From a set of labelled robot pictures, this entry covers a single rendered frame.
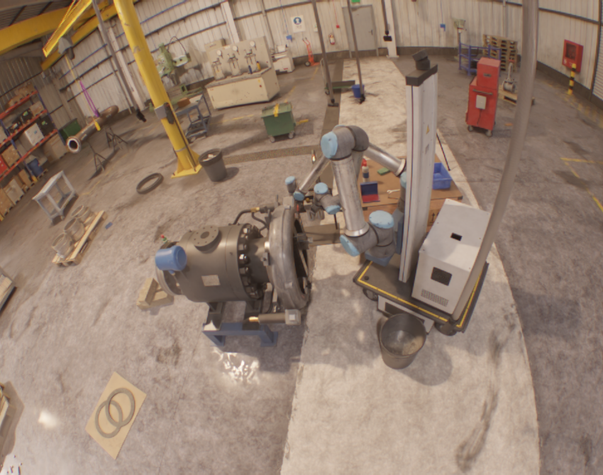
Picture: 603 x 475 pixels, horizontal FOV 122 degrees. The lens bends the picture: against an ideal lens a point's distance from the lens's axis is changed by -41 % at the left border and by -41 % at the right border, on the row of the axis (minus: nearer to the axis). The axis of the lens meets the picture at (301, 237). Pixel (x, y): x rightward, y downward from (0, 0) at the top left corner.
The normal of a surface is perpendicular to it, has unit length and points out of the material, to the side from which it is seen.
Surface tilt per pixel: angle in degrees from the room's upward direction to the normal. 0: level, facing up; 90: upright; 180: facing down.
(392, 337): 0
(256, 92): 90
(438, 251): 0
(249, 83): 90
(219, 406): 0
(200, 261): 35
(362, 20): 90
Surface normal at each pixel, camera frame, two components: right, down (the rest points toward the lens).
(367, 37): -0.14, 0.72
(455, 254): -0.20, -0.69
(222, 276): -0.14, 0.22
